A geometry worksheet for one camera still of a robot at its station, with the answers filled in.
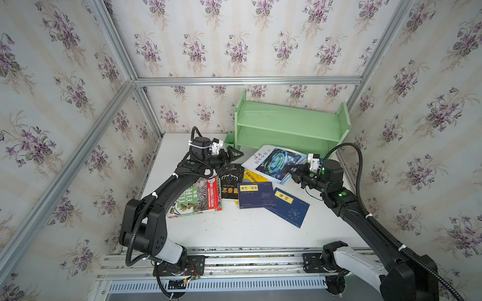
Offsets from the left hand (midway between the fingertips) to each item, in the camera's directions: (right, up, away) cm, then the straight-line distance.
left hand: (239, 159), depth 80 cm
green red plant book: (-18, -18, +8) cm, 26 cm away
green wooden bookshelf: (+27, +13, +2) cm, 30 cm away
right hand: (+21, -2, -5) cm, 22 cm away
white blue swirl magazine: (+14, -1, +3) cm, 14 cm away
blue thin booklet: (+24, -24, +9) cm, 35 cm away
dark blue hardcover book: (+6, -18, +10) cm, 22 cm away
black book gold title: (-5, -9, +18) cm, 20 cm away
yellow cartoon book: (+5, -10, +18) cm, 21 cm away
